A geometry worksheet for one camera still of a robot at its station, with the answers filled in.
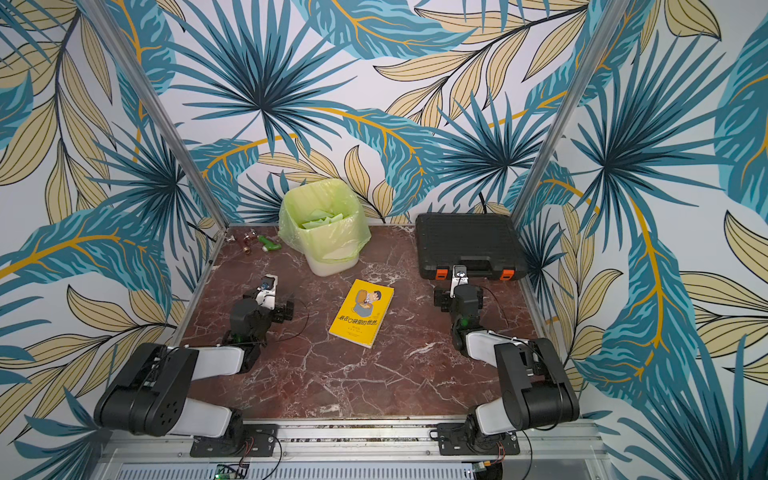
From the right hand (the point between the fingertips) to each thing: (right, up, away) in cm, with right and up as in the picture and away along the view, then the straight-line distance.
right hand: (459, 283), depth 93 cm
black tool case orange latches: (+13, +12, +15) cm, 23 cm away
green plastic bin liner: (-43, +21, +8) cm, 49 cm away
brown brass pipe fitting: (-74, +11, +17) cm, 76 cm away
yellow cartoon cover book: (-30, -9, +2) cm, 32 cm away
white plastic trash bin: (-44, +5, +7) cm, 45 cm away
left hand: (-56, -2, -1) cm, 56 cm away
